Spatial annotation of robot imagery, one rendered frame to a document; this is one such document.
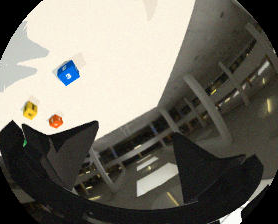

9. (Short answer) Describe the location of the yellow block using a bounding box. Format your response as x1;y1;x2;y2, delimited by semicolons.
23;101;38;120

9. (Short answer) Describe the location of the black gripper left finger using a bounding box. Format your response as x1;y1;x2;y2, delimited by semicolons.
22;121;99;190

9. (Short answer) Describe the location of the orange block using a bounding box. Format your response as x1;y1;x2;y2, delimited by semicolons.
49;115;63;128

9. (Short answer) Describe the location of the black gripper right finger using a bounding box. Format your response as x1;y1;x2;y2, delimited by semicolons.
172;132;245;204

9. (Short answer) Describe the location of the blue block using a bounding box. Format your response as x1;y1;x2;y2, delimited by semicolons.
58;60;80;87

